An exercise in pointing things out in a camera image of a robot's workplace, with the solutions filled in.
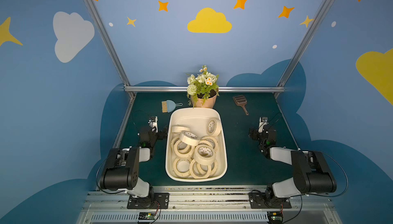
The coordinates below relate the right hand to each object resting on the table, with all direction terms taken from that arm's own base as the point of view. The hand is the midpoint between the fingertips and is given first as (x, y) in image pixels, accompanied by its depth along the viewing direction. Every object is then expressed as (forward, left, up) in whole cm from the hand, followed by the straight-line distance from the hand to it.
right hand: (261, 126), depth 95 cm
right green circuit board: (-46, 0, -9) cm, 47 cm away
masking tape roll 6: (-26, +48, -6) cm, 55 cm away
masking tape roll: (-1, +30, -3) cm, 30 cm away
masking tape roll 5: (-10, +31, -4) cm, 32 cm away
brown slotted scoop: (+26, +9, -4) cm, 28 cm away
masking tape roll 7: (-29, +37, -4) cm, 47 cm away
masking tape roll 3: (-20, +47, +1) cm, 51 cm away
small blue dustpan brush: (+18, +63, -6) cm, 66 cm away
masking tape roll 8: (-28, +29, -3) cm, 41 cm away
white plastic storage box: (-18, +40, +5) cm, 44 cm away
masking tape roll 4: (-20, +35, -1) cm, 41 cm away
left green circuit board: (-50, +62, -7) cm, 80 cm away
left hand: (-4, +64, +2) cm, 65 cm away
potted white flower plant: (+11, +38, +20) cm, 44 cm away
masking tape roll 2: (-8, +52, +3) cm, 52 cm away
